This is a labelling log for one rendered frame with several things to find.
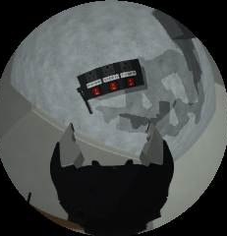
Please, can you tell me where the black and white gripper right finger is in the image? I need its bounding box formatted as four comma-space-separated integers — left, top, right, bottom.
140, 122, 174, 197

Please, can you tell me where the black power strip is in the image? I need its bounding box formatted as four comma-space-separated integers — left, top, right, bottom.
77, 59, 144, 114

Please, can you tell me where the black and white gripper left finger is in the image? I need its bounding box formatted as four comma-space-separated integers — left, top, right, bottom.
50, 123, 85, 201

